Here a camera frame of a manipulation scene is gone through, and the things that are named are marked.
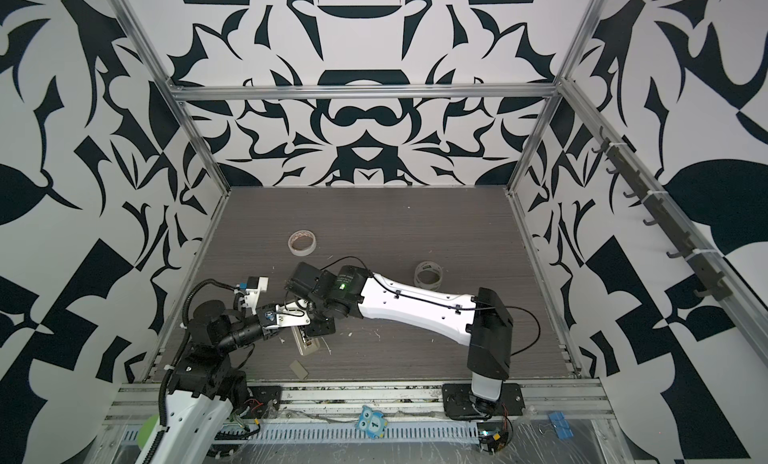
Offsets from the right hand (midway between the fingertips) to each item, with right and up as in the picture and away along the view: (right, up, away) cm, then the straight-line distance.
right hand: (302, 317), depth 70 cm
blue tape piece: (+60, -25, 0) cm, 65 cm away
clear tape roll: (+33, +5, +26) cm, 42 cm away
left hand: (0, +2, +1) cm, 3 cm away
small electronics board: (+45, -28, +1) cm, 53 cm away
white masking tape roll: (-9, +15, +34) cm, 38 cm away
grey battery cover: (-3, -17, +9) cm, 19 cm away
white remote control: (+1, -6, -1) cm, 6 cm away
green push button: (-35, -25, -1) cm, 43 cm away
